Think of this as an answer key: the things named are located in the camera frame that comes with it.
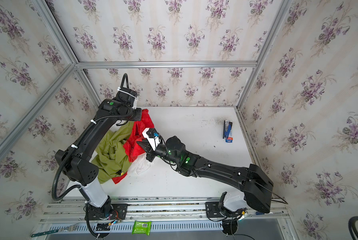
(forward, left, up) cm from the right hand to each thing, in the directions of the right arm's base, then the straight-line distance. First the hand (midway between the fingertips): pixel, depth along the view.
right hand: (135, 141), depth 63 cm
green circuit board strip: (-28, +44, -31) cm, 61 cm away
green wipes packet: (-27, -1, -31) cm, 41 cm away
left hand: (+22, +4, -5) cm, 23 cm away
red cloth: (-1, +2, -4) cm, 4 cm away
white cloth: (+3, +5, -30) cm, 30 cm away
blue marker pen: (-23, -57, -32) cm, 69 cm away
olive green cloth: (+2, +17, -19) cm, 26 cm away
